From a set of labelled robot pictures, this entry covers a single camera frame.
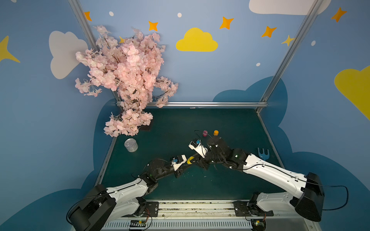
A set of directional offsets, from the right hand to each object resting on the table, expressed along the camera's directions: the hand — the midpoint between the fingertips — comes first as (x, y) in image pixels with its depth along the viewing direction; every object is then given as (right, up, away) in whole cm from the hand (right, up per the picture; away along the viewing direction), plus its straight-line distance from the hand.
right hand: (195, 156), depth 74 cm
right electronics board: (+33, -35, -1) cm, 48 cm away
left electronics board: (-29, -34, -2) cm, 45 cm away
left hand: (-2, -2, +3) cm, 4 cm away
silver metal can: (-41, +3, +19) cm, 45 cm away
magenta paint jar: (+9, +10, +30) cm, 33 cm away
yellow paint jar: (-3, -1, -1) cm, 3 cm away
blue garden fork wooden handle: (+46, -4, +19) cm, 50 cm away
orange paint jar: (+17, +10, +30) cm, 36 cm away
